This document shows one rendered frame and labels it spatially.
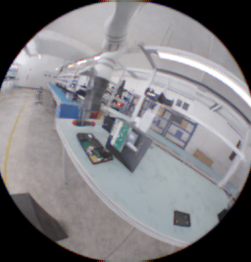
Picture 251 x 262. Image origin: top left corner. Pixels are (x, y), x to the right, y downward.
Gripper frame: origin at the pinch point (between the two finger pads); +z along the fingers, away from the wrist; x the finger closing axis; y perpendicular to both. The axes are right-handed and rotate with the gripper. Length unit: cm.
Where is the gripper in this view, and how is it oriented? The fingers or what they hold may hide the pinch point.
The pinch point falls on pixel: (79, 125)
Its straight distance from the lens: 33.5
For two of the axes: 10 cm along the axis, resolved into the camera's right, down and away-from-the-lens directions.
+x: -7.4, -3.9, 5.5
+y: 6.0, 0.1, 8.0
